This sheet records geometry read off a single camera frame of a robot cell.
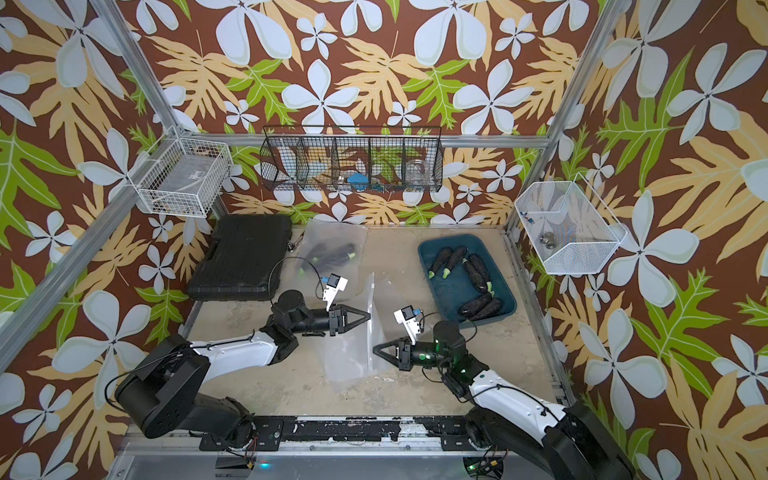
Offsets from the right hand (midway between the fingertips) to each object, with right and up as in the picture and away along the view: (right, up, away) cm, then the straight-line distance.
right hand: (375, 353), depth 73 cm
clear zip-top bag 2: (-5, -5, +15) cm, 17 cm away
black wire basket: (-8, +57, +25) cm, 63 cm away
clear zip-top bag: (-18, +27, +40) cm, 51 cm away
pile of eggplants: (+34, +8, +21) cm, 41 cm away
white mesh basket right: (+55, +32, +11) cm, 65 cm away
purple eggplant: (-21, +25, +36) cm, 48 cm away
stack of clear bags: (+4, +9, -2) cm, 10 cm away
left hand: (-1, +9, +1) cm, 9 cm away
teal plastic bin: (+32, +17, +31) cm, 48 cm away
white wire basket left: (-57, +48, +13) cm, 75 cm away
